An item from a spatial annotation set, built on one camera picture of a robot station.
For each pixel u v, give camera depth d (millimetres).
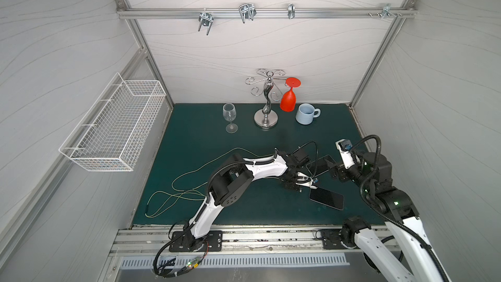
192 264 676
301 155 734
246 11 765
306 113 1087
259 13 798
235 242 748
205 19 795
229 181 529
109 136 676
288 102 982
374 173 495
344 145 596
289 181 770
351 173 610
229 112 987
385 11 765
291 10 781
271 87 932
